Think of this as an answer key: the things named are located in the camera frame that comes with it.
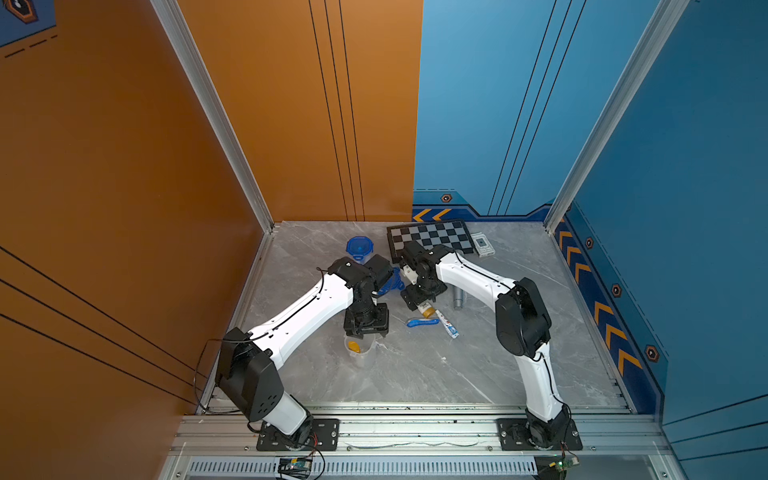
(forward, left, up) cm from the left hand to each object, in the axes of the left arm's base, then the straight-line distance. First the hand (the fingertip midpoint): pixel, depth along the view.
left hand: (380, 330), depth 77 cm
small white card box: (+40, -37, -12) cm, 56 cm away
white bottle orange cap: (-4, +7, -1) cm, 8 cm away
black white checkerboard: (+44, -25, -10) cm, 52 cm away
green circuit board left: (-28, +19, -16) cm, 37 cm away
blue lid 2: (+24, -3, -14) cm, 28 cm away
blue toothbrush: (+9, -13, -12) cm, 20 cm away
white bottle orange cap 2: (+13, -14, -12) cm, 22 cm away
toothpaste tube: (+8, -20, -13) cm, 25 cm away
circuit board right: (-27, -42, -14) cm, 52 cm away
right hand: (+15, -12, -10) cm, 22 cm away
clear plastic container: (-1, +4, -6) cm, 7 cm away
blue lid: (+29, +8, -1) cm, 30 cm away
